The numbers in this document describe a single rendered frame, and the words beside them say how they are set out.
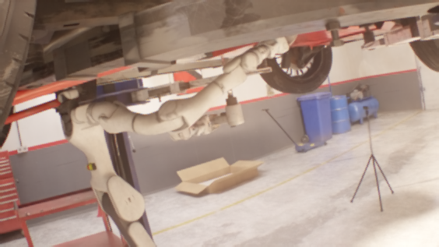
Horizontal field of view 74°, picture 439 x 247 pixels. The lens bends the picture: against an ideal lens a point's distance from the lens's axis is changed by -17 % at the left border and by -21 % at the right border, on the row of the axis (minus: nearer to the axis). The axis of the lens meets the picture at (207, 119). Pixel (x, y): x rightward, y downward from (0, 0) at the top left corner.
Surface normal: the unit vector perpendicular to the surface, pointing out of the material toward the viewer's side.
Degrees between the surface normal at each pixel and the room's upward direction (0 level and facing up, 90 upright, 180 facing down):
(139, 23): 90
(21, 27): 99
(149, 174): 90
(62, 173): 90
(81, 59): 90
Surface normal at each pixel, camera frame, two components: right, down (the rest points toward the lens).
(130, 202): 0.69, -0.10
